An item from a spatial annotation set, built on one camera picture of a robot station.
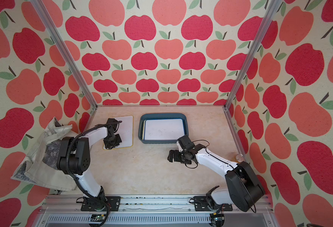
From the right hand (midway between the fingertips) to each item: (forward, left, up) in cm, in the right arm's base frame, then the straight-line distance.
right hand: (174, 161), depth 86 cm
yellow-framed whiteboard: (+21, +38, -3) cm, 44 cm away
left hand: (+8, +40, -2) cm, 40 cm away
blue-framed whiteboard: (+25, +10, -2) cm, 27 cm away
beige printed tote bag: (-17, +65, +17) cm, 69 cm away
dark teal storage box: (+28, +27, 0) cm, 39 cm away
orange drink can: (+3, -37, +6) cm, 38 cm away
